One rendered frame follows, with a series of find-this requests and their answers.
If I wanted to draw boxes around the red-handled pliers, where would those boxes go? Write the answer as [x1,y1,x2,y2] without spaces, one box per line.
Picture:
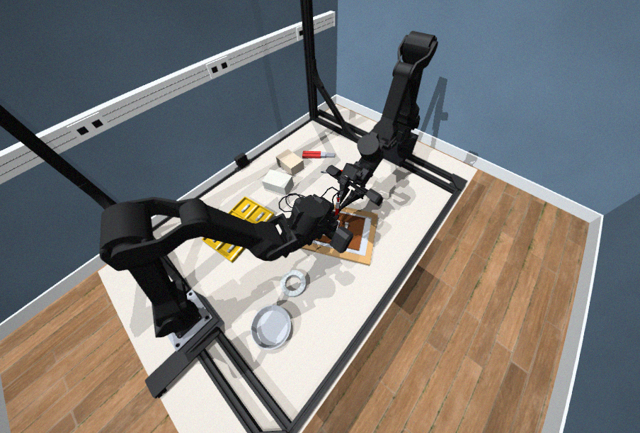
[302,151,335,159]

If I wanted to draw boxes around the yellow tray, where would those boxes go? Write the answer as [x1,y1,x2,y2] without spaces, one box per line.
[202,196,274,263]

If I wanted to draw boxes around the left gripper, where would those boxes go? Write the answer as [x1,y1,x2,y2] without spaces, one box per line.
[326,160,383,210]

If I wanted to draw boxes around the white rectangular block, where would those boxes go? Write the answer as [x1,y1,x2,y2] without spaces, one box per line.
[262,169,293,195]

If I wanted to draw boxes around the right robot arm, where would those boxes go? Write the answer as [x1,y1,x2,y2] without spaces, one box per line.
[99,194,334,339]

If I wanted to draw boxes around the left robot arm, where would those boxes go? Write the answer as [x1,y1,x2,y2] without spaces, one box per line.
[341,31,438,184]

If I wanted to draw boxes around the beige block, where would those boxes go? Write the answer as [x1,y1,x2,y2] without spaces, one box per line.
[276,149,304,176]

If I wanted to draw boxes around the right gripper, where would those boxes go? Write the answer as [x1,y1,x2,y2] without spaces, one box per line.
[292,196,353,253]

